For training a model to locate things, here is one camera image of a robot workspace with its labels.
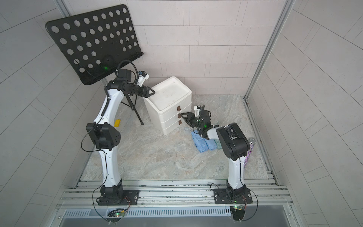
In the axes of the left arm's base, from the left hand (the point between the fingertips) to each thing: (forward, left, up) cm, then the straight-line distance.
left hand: (152, 88), depth 89 cm
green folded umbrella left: (-41, -35, +7) cm, 54 cm away
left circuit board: (-63, +11, -24) cm, 68 cm away
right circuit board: (-61, -48, -25) cm, 82 cm away
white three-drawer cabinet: (-7, -13, -2) cm, 15 cm away
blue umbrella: (-27, -32, -20) cm, 47 cm away
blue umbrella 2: (-28, -37, -20) cm, 50 cm away
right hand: (-11, -19, -14) cm, 26 cm away
